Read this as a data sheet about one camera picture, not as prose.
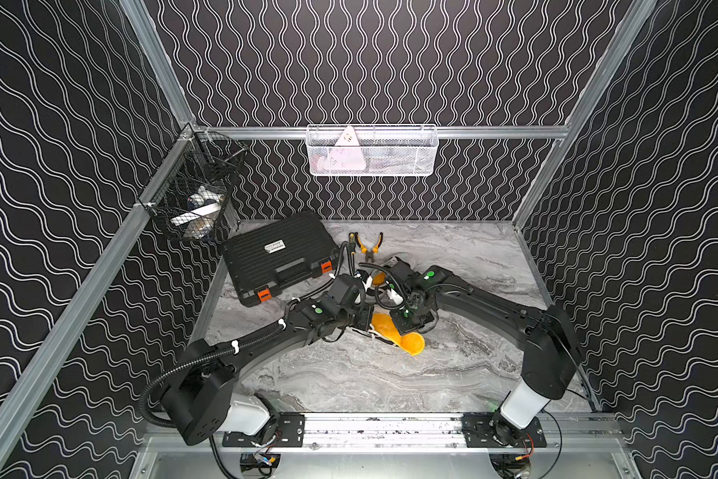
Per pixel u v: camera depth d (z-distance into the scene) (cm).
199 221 77
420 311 67
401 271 67
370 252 110
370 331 82
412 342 78
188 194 90
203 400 41
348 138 88
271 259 100
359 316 73
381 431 76
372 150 134
